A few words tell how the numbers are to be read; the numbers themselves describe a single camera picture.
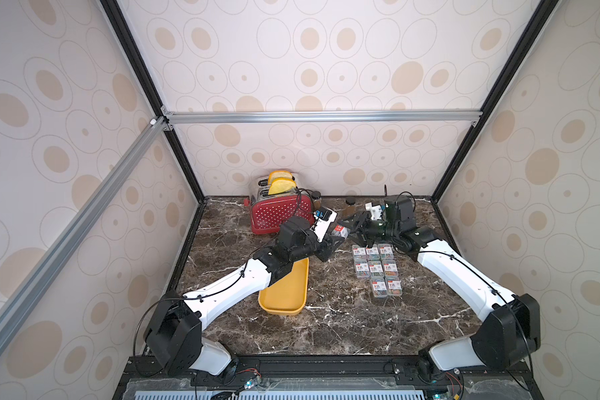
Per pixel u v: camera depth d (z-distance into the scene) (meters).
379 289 0.89
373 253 0.98
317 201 1.09
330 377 0.73
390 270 0.94
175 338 0.41
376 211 0.74
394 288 0.89
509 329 0.40
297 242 0.61
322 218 0.64
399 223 0.60
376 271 0.94
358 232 0.70
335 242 0.73
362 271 0.93
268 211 0.97
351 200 1.07
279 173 1.00
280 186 0.96
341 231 0.73
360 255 0.97
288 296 0.88
